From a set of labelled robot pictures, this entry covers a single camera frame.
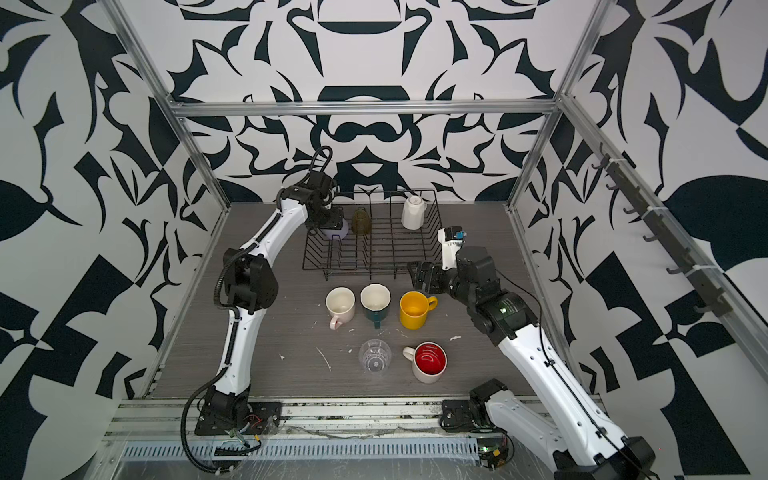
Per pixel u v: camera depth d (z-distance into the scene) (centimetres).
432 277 62
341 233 101
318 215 78
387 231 111
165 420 76
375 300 89
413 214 105
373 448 71
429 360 81
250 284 61
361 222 107
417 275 64
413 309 91
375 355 83
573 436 39
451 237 62
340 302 89
